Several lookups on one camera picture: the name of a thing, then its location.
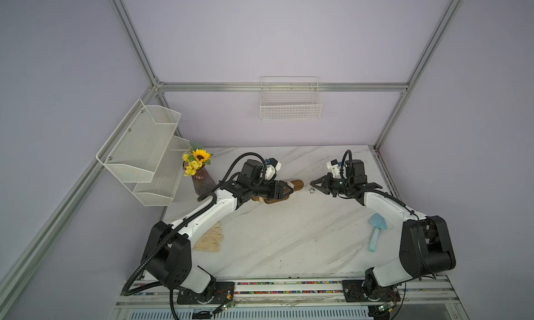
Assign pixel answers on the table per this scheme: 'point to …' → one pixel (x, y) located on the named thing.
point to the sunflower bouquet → (194, 160)
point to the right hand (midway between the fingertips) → (312, 186)
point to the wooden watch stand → (298, 185)
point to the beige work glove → (211, 240)
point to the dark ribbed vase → (202, 181)
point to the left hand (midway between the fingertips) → (286, 192)
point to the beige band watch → (290, 184)
